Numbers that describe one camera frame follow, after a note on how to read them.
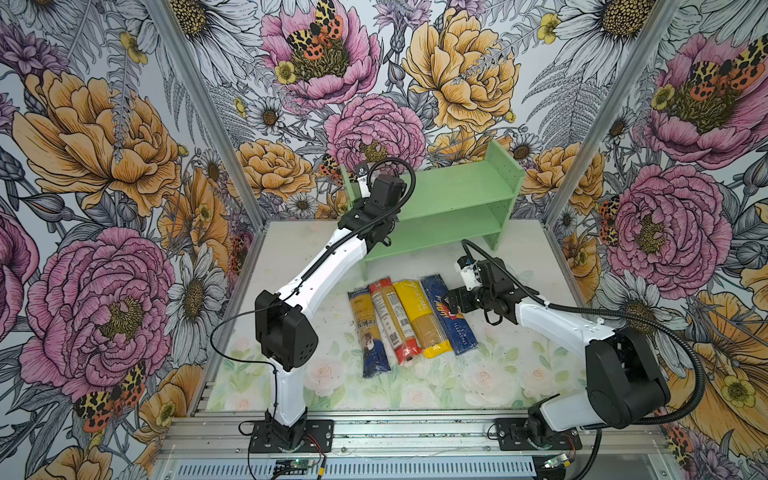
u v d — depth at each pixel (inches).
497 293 27.2
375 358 32.8
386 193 23.6
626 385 17.2
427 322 35.8
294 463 28.1
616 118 35.3
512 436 29.1
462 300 31.3
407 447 28.8
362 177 27.5
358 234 22.2
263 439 28.7
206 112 34.9
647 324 31.5
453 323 35.9
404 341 34.3
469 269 32.0
